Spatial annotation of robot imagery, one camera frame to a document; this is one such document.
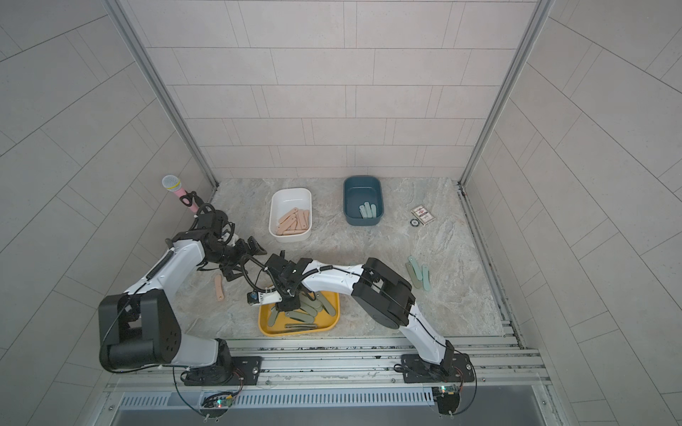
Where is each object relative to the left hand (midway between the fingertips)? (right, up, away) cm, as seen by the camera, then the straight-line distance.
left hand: (262, 254), depth 85 cm
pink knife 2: (+11, +10, +17) cm, 23 cm away
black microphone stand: (-28, +18, +5) cm, 33 cm away
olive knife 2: (+16, -16, -5) cm, 23 cm away
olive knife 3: (+5, -18, -5) cm, 19 cm away
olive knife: (+21, -15, -3) cm, 26 cm away
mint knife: (+34, +13, +20) cm, 41 cm away
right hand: (+6, -15, 0) cm, 16 cm away
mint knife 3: (+38, +14, +20) cm, 45 cm away
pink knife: (+9, +10, +17) cm, 21 cm away
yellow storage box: (+19, -16, -5) cm, 26 cm away
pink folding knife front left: (-15, -10, +1) cm, 18 cm away
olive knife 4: (+14, -18, -5) cm, 23 cm away
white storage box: (+1, +18, +21) cm, 28 cm away
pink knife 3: (+8, +6, +13) cm, 16 cm away
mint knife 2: (+36, +14, +21) cm, 44 cm away
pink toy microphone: (-28, +23, -1) cm, 36 cm away
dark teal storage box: (+32, +22, +26) cm, 47 cm away
